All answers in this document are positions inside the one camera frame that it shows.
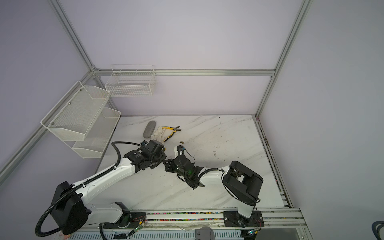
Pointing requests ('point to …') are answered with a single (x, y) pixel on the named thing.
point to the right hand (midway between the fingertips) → (161, 162)
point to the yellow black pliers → (175, 129)
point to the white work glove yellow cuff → (162, 134)
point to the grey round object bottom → (205, 233)
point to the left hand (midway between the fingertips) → (164, 157)
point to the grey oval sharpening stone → (149, 129)
